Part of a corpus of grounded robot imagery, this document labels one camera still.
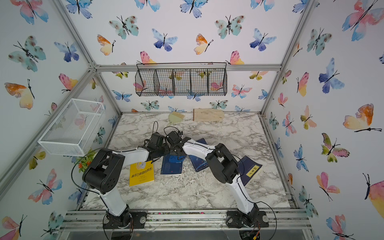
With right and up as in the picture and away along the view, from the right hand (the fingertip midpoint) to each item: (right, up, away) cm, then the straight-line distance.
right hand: (175, 149), depth 96 cm
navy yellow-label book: (+44, -10, -8) cm, 46 cm away
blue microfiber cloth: (0, -5, -4) cm, 6 cm away
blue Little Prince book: (+15, -8, -5) cm, 18 cm away
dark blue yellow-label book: (-3, -10, -6) cm, 12 cm away
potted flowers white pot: (-44, -3, -20) cm, 48 cm away
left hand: (-3, +1, +2) cm, 4 cm away
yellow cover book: (-19, -13, -8) cm, 24 cm away
